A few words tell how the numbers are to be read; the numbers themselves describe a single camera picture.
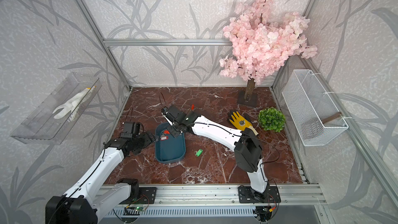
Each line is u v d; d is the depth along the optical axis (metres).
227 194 0.75
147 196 0.72
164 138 0.94
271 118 0.87
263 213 0.71
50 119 0.65
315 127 0.71
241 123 0.97
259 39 0.60
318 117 0.59
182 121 0.58
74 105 0.64
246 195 0.72
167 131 0.97
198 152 0.88
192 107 1.08
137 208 0.71
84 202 0.41
